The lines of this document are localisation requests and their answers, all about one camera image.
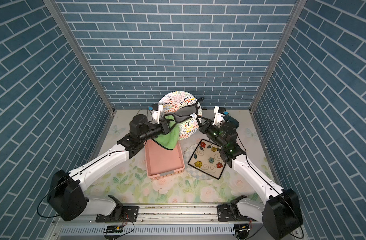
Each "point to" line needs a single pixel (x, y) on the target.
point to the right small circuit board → (239, 227)
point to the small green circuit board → (113, 229)
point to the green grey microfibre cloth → (169, 140)
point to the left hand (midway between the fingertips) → (183, 123)
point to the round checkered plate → (193, 172)
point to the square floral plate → (207, 158)
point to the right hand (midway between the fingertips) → (196, 118)
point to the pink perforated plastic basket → (161, 162)
